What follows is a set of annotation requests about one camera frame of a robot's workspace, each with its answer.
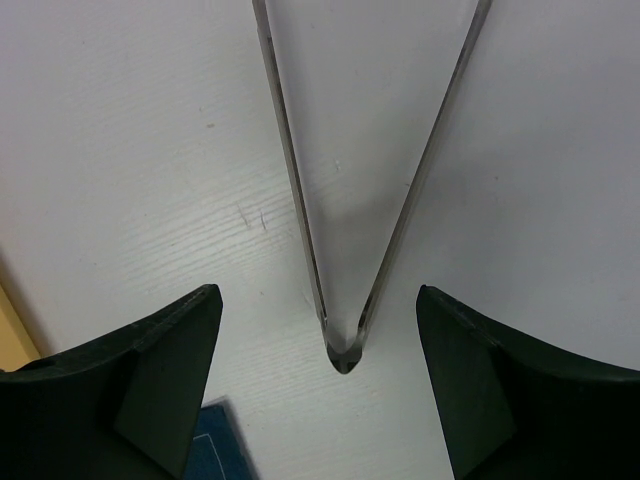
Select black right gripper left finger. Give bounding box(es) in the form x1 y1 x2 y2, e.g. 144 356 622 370
1 284 222 479

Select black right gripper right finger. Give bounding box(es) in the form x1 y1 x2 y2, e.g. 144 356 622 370
416 286 639 479

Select metal tongs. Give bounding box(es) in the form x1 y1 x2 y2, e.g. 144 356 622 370
252 1 493 375

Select yellow tray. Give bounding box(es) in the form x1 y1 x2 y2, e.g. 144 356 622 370
1 255 42 371

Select dark blue placemat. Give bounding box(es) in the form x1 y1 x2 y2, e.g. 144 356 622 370
183 398 259 480

